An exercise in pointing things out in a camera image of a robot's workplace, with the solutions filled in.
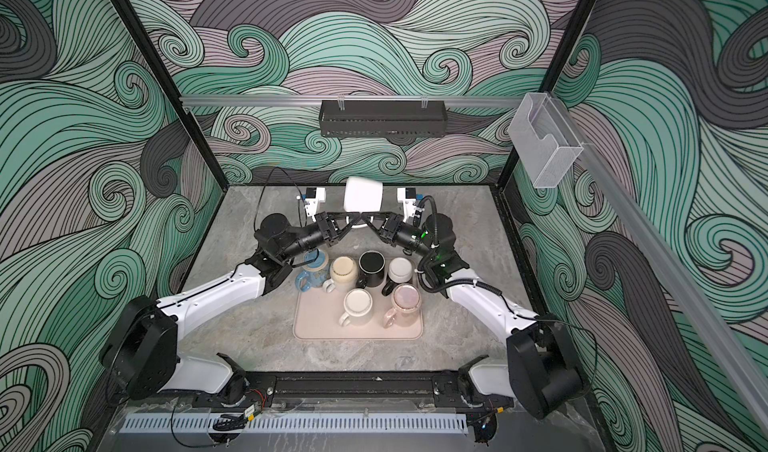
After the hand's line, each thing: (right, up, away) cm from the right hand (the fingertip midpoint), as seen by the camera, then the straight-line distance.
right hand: (363, 220), depth 69 cm
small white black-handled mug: (+10, -15, +17) cm, 25 cm away
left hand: (0, 0, -1) cm, 1 cm away
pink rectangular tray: (-15, -29, +16) cm, 37 cm away
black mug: (+2, -14, +16) cm, 22 cm away
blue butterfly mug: (-14, -16, +16) cm, 27 cm away
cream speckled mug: (-6, -16, +16) cm, 24 cm away
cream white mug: (-2, -24, +12) cm, 27 cm away
